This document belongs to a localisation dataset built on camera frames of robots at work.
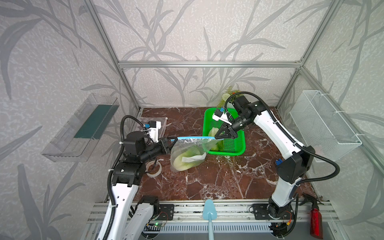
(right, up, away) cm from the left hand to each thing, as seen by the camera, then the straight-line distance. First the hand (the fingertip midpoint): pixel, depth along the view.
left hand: (177, 140), depth 65 cm
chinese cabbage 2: (+21, -7, +26) cm, 34 cm away
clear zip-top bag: (+3, -2, +2) cm, 4 cm away
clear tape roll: (-18, -20, +23) cm, 36 cm away
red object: (+65, -38, +5) cm, 76 cm away
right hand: (+18, +1, +8) cm, 20 cm away
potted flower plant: (+32, +27, +44) cm, 61 cm away
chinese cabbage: (+3, -12, +11) cm, 16 cm away
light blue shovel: (+15, -38, +8) cm, 41 cm away
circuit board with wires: (-10, -40, +7) cm, 42 cm away
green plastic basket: (+32, -9, +33) cm, 47 cm away
